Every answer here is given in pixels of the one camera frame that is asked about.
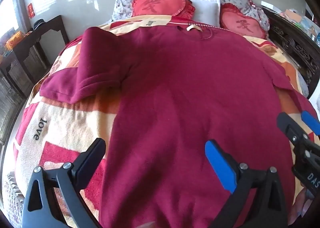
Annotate red heart-shaped pillow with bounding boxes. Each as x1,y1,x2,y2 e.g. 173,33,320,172
131,0,196,18
220,3,268,40

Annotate maroon knit shirt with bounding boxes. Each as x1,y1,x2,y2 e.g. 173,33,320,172
40,25,319,228

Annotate white pillow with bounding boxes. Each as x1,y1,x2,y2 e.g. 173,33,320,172
185,0,222,28

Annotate dark wooden desk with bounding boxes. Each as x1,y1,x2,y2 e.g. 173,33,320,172
0,15,70,99

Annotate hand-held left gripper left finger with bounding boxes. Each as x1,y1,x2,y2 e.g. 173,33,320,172
22,138,107,228

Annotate carved dark wooden headboard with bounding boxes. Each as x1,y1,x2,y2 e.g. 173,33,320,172
261,6,320,87

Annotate printed fleece blanket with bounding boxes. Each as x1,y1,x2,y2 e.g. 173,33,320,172
5,16,316,228

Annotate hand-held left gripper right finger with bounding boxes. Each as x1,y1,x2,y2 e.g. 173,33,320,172
205,140,298,228

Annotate black hat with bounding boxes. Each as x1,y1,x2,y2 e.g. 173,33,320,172
32,19,47,30

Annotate orange basket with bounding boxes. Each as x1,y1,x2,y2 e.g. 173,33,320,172
5,31,24,50

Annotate white crochet bed cover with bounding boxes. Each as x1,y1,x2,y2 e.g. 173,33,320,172
3,172,24,228

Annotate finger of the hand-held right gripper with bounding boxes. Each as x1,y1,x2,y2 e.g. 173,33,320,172
277,112,304,144
301,111,320,136

